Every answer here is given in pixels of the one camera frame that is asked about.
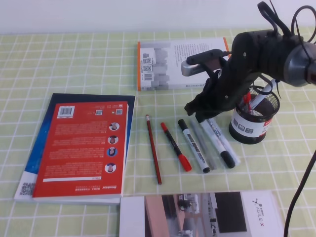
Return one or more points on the red paperback book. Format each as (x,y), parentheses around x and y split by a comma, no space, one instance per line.
(84,154)

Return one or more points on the blue and white book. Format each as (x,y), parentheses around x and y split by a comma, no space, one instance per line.
(27,182)

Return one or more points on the white paint marker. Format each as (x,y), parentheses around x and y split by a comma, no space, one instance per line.
(223,139)

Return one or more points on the grey marker with black cap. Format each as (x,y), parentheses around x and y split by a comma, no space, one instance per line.
(224,154)

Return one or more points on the red and black marker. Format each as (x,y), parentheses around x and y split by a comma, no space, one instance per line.
(182,159)

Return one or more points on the white marker with black cap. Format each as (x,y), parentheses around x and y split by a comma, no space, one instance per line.
(194,147)

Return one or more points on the Agilex brochure booklet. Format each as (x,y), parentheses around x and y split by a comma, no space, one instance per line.
(219,214)

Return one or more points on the upright white marker in holder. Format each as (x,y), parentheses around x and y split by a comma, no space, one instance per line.
(262,94)

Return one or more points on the white book with orange spine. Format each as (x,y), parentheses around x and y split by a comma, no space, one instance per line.
(161,64)

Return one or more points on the red pencil with eraser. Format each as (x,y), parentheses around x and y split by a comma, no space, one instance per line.
(159,180)

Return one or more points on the red pen in holder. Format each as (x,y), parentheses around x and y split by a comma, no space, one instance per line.
(246,100)

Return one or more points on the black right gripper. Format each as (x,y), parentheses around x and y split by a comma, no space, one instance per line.
(253,53)

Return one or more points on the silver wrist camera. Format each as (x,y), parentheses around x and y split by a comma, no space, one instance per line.
(207,61)

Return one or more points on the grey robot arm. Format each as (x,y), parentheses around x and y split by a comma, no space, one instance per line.
(286,59)

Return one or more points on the grey pen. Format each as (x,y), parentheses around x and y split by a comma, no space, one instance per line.
(202,144)

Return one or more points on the black mesh pen holder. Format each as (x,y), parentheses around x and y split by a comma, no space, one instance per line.
(252,128)

